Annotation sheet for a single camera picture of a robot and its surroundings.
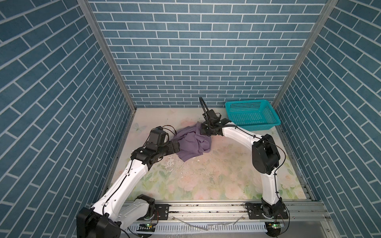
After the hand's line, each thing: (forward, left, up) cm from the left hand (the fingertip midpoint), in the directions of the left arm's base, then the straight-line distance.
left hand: (177, 146), depth 79 cm
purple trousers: (+7, -8, -7) cm, 12 cm away
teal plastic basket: (+30, -51, -6) cm, 59 cm away
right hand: (+16, -14, -7) cm, 22 cm away
